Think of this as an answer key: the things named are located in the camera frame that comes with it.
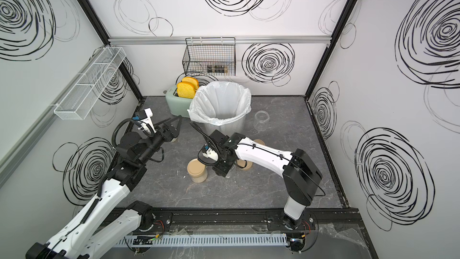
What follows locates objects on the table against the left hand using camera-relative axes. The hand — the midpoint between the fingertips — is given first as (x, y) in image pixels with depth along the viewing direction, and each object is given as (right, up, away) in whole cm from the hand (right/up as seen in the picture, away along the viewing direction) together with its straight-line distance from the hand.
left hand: (175, 118), depth 69 cm
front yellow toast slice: (-4, +14, +28) cm, 31 cm away
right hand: (+17, -23, +11) cm, 31 cm away
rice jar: (+7, -23, +8) cm, 26 cm away
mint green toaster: (-9, +6, +34) cm, 35 cm away
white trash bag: (+15, +7, +25) cm, 30 cm away
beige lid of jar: (+26, -19, +7) cm, 33 cm away
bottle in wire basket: (+15, +24, +19) cm, 34 cm away
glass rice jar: (+38, -2, +30) cm, 49 cm away
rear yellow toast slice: (0, +20, +29) cm, 35 cm away
